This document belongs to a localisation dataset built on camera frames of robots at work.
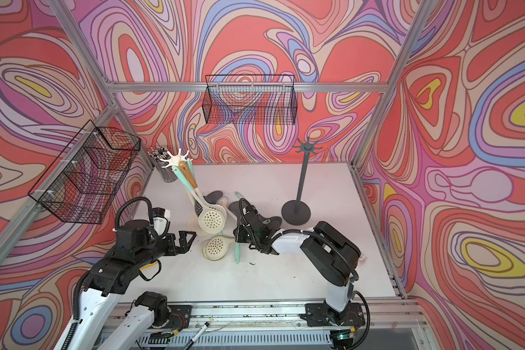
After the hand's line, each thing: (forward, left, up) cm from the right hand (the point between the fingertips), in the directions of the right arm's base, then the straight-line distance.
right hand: (236, 237), depth 90 cm
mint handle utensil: (+7, -15, -1) cm, 17 cm away
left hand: (-7, +14, +18) cm, 24 cm away
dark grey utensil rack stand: (+13, -28, -3) cm, 31 cm away
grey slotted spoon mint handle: (+14, +1, +2) cm, 14 cm away
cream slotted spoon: (+17, +6, +3) cm, 18 cm away
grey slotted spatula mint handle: (+20, +12, +3) cm, 23 cm away
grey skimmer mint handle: (+7, +15, +14) cm, 21 cm away
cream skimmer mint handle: (+1, +9, +12) cm, 15 cm away
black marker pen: (-35, +13, -1) cm, 37 cm away
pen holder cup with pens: (+34, +37, +5) cm, 50 cm away
